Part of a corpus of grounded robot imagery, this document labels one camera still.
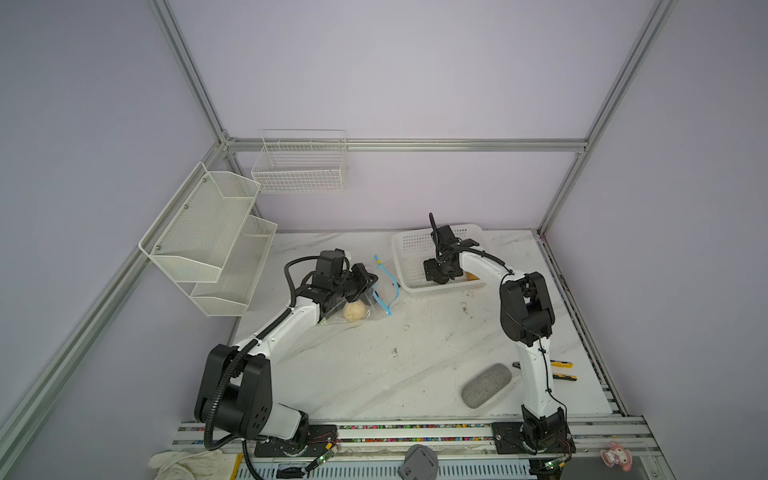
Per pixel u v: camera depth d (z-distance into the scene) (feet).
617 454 2.29
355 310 2.99
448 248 2.50
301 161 3.14
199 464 2.29
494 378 2.66
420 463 2.32
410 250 3.64
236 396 1.38
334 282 2.22
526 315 1.91
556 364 2.82
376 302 2.75
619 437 2.51
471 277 2.40
